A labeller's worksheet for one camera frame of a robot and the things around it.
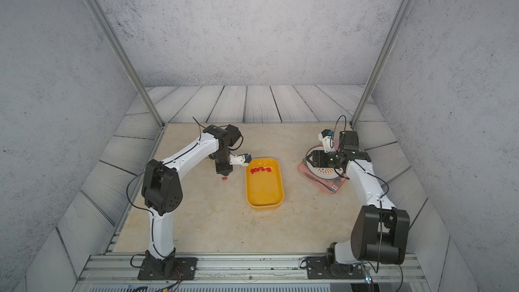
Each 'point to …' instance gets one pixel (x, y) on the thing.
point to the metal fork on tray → (332, 186)
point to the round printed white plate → (322, 172)
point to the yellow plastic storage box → (265, 190)
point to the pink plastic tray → (303, 167)
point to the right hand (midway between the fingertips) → (315, 156)
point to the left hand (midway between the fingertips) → (228, 170)
